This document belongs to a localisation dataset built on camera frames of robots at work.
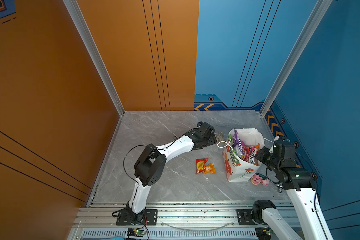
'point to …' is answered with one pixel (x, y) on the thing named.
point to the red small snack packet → (200, 165)
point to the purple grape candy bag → (245, 151)
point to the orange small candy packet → (210, 168)
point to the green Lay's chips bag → (230, 140)
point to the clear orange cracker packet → (219, 137)
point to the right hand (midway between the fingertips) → (256, 150)
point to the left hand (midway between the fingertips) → (214, 139)
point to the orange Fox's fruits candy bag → (254, 151)
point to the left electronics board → (136, 232)
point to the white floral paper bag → (236, 169)
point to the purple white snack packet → (237, 144)
